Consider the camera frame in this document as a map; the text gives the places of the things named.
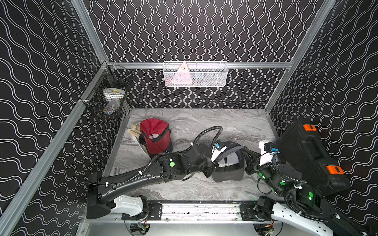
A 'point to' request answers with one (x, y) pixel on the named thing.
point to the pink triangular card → (182, 78)
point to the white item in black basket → (112, 98)
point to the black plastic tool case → (301, 146)
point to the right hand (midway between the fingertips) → (244, 148)
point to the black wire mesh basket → (110, 76)
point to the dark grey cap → (230, 167)
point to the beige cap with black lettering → (135, 130)
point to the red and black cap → (155, 135)
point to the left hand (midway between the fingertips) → (219, 158)
